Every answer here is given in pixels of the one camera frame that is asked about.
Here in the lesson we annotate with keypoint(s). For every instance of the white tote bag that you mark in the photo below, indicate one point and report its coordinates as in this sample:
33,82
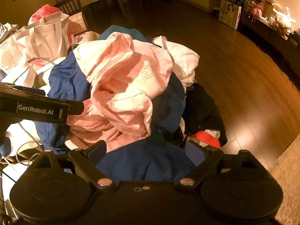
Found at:
42,37

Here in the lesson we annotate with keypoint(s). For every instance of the blue white cardboard box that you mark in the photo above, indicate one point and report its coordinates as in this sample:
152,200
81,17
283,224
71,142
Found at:
228,9

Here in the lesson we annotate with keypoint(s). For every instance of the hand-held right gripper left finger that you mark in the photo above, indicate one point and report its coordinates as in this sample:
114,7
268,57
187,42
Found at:
99,148

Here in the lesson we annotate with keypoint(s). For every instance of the patterned paper bag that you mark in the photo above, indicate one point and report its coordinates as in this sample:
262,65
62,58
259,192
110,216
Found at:
77,21

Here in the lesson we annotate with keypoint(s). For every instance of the glass jar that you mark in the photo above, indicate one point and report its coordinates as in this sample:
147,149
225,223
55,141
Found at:
250,2

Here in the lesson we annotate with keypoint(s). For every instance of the pink printed shirt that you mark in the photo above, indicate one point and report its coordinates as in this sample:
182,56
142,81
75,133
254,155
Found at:
121,79

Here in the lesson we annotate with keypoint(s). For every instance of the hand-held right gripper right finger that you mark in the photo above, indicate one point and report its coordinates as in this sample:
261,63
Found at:
198,152

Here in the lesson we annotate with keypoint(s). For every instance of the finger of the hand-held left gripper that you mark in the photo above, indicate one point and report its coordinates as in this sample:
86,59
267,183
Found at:
76,107

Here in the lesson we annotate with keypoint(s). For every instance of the white garment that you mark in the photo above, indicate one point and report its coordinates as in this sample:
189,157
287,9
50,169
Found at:
180,56

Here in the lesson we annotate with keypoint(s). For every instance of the black garment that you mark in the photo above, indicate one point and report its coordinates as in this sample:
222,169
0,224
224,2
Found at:
201,107

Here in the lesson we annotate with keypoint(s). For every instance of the wooden chair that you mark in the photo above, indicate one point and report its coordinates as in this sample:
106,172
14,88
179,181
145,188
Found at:
69,4

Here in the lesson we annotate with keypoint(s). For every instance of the white plastic bag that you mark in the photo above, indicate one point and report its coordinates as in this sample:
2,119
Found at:
287,18

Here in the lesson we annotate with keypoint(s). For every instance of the red cloth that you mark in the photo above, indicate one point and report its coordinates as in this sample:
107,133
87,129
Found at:
208,139

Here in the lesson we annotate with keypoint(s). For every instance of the dark wooden sideboard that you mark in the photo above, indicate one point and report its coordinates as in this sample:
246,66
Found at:
269,32

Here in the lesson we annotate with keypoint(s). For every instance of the brown gift box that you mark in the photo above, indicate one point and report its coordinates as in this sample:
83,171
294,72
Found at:
269,4

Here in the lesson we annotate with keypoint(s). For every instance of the pile of mixed clothes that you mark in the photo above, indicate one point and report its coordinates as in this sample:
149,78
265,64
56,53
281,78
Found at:
68,79

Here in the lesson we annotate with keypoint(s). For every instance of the red plastic bag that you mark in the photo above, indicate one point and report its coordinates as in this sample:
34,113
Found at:
44,11

